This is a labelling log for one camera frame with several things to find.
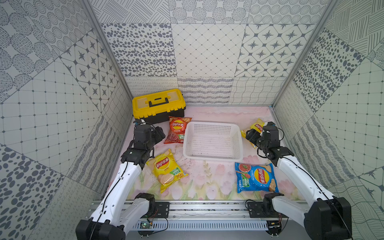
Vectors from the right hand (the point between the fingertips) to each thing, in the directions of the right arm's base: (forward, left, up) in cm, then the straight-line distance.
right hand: (251, 136), depth 85 cm
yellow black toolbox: (+21, +59, +2) cm, 63 cm away
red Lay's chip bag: (+9, +45, -7) cm, 47 cm away
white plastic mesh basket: (+5, +21, -14) cm, 26 cm away
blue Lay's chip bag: (-21, 0, -9) cm, 23 cm away
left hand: (-2, +53, +9) cm, 54 cm away
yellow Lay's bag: (-17, +48, -9) cm, 52 cm away
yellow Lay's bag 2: (+14, -10, -9) cm, 20 cm away
